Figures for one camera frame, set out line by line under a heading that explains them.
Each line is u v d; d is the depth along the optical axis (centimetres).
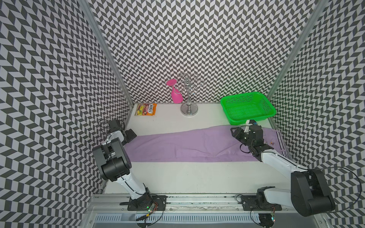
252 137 67
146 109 112
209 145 94
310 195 41
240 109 115
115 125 75
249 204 73
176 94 103
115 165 47
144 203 67
